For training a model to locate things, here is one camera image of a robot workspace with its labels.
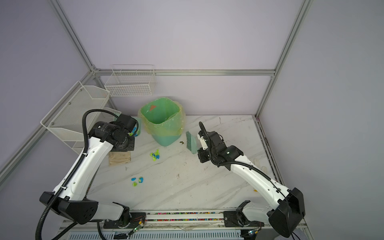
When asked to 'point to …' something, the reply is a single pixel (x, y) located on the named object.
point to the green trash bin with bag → (163, 118)
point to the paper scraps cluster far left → (141, 180)
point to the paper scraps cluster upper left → (156, 155)
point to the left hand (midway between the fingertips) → (123, 148)
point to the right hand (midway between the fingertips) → (198, 151)
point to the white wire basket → (131, 80)
